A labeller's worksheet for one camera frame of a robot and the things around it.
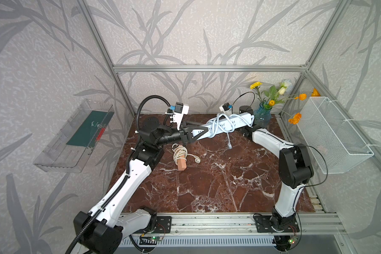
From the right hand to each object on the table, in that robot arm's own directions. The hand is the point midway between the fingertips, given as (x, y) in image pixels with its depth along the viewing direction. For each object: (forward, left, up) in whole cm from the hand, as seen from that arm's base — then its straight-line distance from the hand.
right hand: (214, 119), depth 88 cm
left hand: (-26, +6, +20) cm, 33 cm away
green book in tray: (-18, +57, +12) cm, 61 cm away
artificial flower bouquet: (+16, -37, +2) cm, 40 cm away
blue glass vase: (+12, -34, -11) cm, 38 cm away
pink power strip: (-16, +20, -16) cm, 30 cm away
